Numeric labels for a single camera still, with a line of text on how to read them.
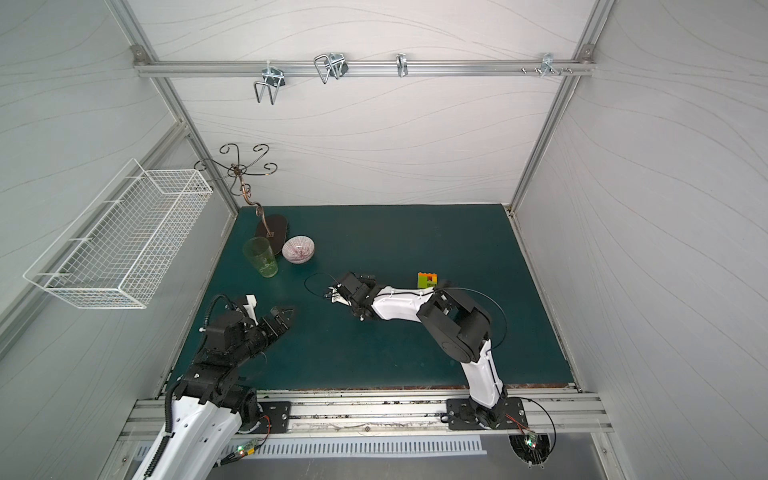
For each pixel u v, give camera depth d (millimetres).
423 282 975
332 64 765
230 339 596
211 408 532
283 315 704
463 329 499
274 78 783
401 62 734
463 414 735
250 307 717
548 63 764
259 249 931
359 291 727
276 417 735
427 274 984
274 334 688
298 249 1053
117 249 685
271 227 1087
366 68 790
